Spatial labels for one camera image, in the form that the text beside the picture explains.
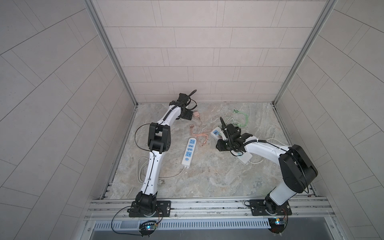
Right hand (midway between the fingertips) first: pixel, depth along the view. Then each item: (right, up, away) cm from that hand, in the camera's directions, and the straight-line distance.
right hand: (217, 146), depth 89 cm
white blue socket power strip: (-17, -3, -1) cm, 17 cm away
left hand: (-19, +22, +19) cm, 35 cm away
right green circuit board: (+25, -32, -21) cm, 46 cm away
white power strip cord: (+25, -8, -4) cm, 26 cm away
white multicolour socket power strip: (0, +7, +7) cm, 10 cm away
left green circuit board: (-33, -30, -25) cm, 51 cm away
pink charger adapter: (-13, +19, +18) cm, 30 cm away
